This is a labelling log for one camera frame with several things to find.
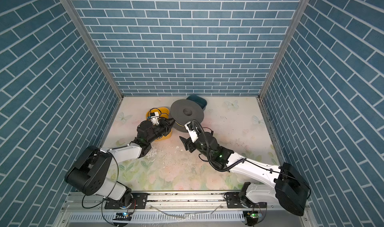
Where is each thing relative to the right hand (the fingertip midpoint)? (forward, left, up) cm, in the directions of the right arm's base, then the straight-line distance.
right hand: (183, 132), depth 75 cm
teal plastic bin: (+39, -4, -16) cm, 42 cm away
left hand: (+9, +5, -2) cm, 11 cm away
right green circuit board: (-30, -37, -23) cm, 53 cm away
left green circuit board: (-35, +27, -24) cm, 50 cm away
